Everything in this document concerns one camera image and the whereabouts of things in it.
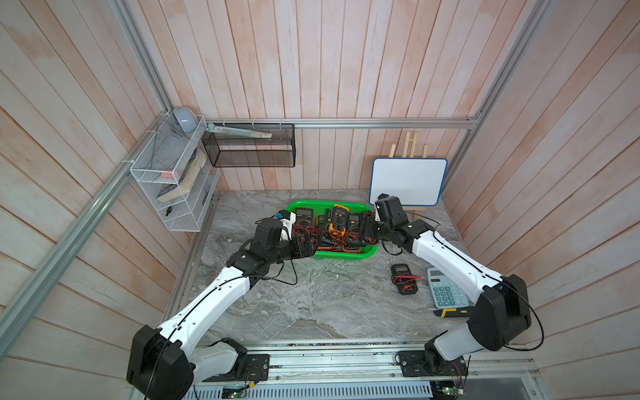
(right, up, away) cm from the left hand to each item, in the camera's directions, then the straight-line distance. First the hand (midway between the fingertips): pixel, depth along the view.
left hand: (310, 246), depth 77 cm
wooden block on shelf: (-45, +18, +2) cm, 48 cm away
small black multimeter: (+33, -13, +11) cm, 37 cm away
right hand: (+19, +7, +10) cm, 22 cm away
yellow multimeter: (+11, +9, +20) cm, 25 cm away
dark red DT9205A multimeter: (-3, +7, +21) cm, 22 cm away
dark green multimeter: (+17, +4, +18) cm, 25 cm away
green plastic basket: (+3, +14, +39) cm, 42 cm away
